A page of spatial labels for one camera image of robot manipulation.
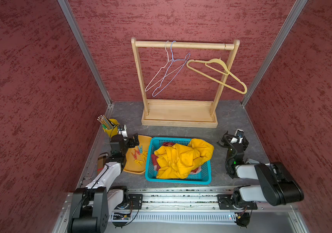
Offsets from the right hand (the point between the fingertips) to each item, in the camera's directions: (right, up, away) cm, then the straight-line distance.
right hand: (234, 135), depth 88 cm
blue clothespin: (-59, -10, +4) cm, 60 cm away
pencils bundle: (-80, +7, +4) cm, 81 cm away
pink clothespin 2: (-61, -11, +4) cm, 62 cm away
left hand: (-65, -1, 0) cm, 65 cm away
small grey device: (+10, -15, -2) cm, 19 cm away
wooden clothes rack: (-19, +14, +25) cm, 34 cm away
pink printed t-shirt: (-24, -20, -6) cm, 32 cm away
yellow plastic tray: (-65, -19, -1) cm, 67 cm away
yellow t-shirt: (-37, -10, -17) cm, 42 cm away
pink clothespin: (-63, -13, +2) cm, 64 cm away
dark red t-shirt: (-48, -15, -8) cm, 51 cm away
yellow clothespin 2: (-60, -16, -1) cm, 62 cm away
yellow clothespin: (-56, -12, +1) cm, 57 cm away
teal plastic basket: (-21, -22, -9) cm, 32 cm away
